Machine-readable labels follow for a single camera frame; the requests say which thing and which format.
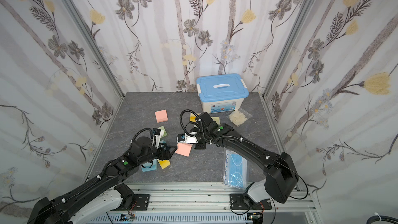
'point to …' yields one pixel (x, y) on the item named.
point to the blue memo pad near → (147, 165)
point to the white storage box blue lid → (222, 92)
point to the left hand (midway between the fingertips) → (172, 145)
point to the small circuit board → (129, 217)
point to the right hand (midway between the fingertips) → (192, 135)
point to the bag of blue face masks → (236, 170)
